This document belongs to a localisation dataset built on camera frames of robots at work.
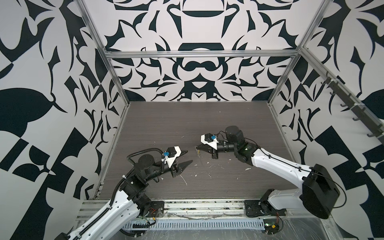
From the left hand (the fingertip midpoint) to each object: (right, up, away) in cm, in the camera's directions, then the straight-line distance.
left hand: (189, 152), depth 66 cm
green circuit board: (+38, -35, +5) cm, 52 cm away
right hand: (+4, +2, +6) cm, 8 cm away
